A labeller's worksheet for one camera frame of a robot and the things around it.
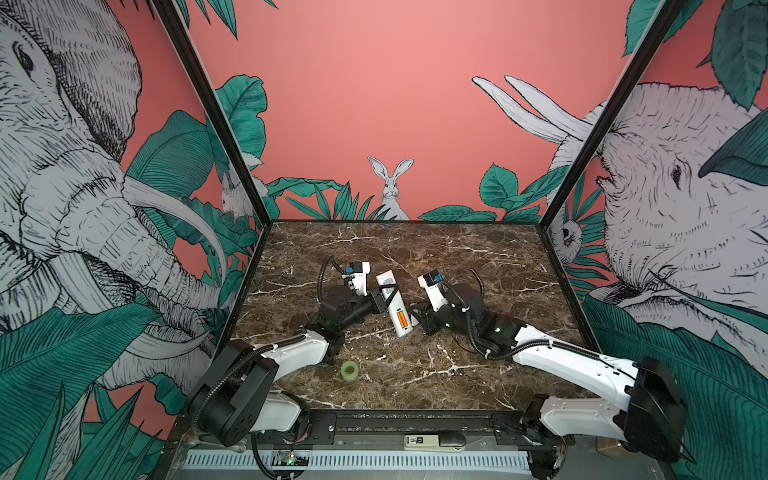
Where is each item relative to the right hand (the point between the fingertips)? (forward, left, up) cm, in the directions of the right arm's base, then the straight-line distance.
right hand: (408, 306), depth 75 cm
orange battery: (0, +1, -7) cm, 7 cm away
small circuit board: (-31, +28, -19) cm, 46 cm away
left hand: (+6, +2, 0) cm, 6 cm away
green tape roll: (-10, +16, -20) cm, 27 cm away
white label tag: (-28, -3, -15) cm, 31 cm away
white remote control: (+2, +3, -4) cm, 5 cm away
